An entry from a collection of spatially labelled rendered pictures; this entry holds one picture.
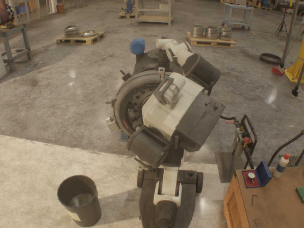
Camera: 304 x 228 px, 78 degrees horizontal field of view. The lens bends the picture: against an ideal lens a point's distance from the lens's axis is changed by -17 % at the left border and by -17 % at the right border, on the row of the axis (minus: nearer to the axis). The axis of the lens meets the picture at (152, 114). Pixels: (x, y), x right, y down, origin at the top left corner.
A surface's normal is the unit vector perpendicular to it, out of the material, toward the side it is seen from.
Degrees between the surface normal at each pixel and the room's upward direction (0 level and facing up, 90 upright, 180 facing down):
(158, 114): 34
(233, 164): 0
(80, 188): 87
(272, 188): 0
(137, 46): 90
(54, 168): 0
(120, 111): 90
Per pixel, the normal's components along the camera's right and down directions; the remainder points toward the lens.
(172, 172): -0.11, -0.04
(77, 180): 0.19, 0.53
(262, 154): 0.00, -0.81
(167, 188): -0.09, -0.27
